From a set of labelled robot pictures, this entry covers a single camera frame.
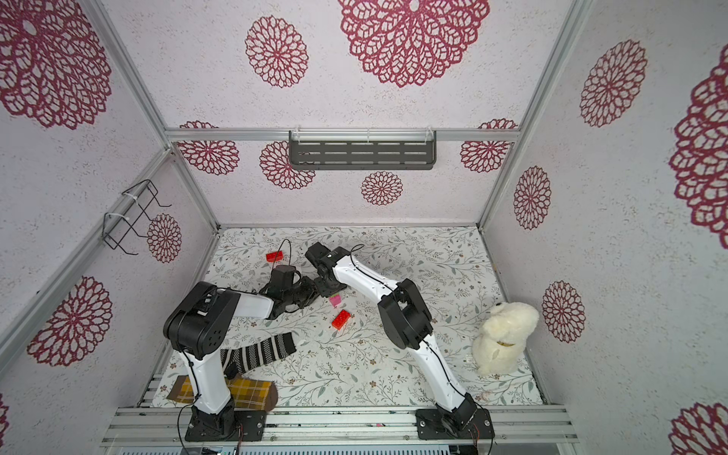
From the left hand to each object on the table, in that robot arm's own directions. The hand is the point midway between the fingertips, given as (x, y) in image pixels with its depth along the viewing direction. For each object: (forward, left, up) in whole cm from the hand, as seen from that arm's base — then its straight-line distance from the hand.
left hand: (327, 286), depth 99 cm
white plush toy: (-24, -49, +9) cm, 55 cm away
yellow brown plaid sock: (-34, +21, -2) cm, 40 cm away
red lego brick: (-13, -5, -1) cm, 14 cm away
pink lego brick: (-5, -3, 0) cm, 6 cm away
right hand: (-1, 0, +2) cm, 3 cm away
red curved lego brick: (+14, +23, -2) cm, 27 cm away
